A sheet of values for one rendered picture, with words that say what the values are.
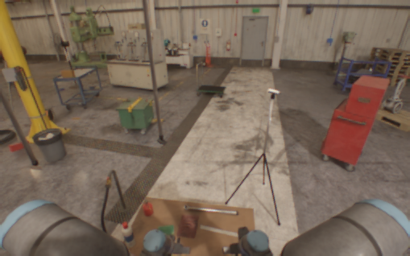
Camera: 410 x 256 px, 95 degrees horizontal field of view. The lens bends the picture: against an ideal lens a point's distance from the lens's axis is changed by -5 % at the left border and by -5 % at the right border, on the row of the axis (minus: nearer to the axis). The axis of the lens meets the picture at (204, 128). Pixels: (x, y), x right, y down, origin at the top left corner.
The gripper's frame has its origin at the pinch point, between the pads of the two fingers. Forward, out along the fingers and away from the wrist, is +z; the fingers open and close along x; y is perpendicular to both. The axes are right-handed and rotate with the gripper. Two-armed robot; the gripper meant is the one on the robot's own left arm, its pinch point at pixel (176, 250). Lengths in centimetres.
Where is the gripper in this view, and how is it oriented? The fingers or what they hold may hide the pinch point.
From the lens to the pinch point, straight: 131.8
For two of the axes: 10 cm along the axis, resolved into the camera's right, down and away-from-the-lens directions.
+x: -9.8, 0.3, 2.1
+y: 1.0, -7.8, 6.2
